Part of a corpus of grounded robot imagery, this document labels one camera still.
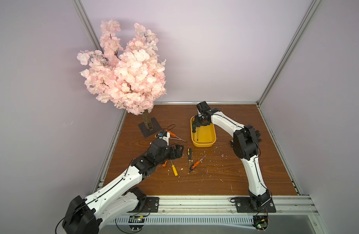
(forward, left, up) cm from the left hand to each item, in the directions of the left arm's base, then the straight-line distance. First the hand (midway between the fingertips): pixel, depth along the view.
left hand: (180, 147), depth 78 cm
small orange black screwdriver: (-5, +10, -14) cm, 18 cm away
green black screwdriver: (+23, -9, -13) cm, 28 cm away
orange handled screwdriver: (-3, -10, -14) cm, 18 cm away
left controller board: (-31, +22, -17) cm, 42 cm away
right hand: (+27, -11, -8) cm, 30 cm away
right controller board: (-31, -40, -17) cm, 54 cm away
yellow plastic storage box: (+16, -16, -15) cm, 28 cm away
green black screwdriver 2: (+19, -11, -14) cm, 26 cm away
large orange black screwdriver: (+17, +6, -14) cm, 23 cm away
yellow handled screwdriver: (-7, +4, -15) cm, 17 cm away
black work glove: (+18, -53, -15) cm, 58 cm away
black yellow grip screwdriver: (+2, -5, -14) cm, 15 cm away
